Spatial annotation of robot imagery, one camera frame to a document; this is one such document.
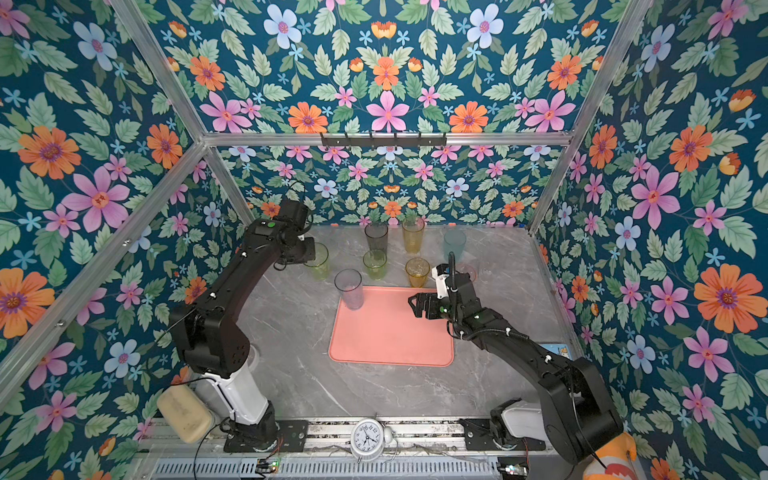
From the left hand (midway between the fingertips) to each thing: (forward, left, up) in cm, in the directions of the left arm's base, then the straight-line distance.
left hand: (309, 246), depth 86 cm
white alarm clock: (-47, -16, -17) cm, 53 cm away
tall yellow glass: (+14, -32, -12) cm, 37 cm away
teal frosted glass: (+11, -46, -13) cm, 49 cm away
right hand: (-14, -32, -9) cm, 36 cm away
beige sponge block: (-38, +30, -17) cm, 52 cm away
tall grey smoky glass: (+11, -19, -9) cm, 24 cm away
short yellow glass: (+4, -33, -20) cm, 38 cm away
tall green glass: (-5, -3, -2) cm, 7 cm away
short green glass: (+7, -18, -18) cm, 27 cm away
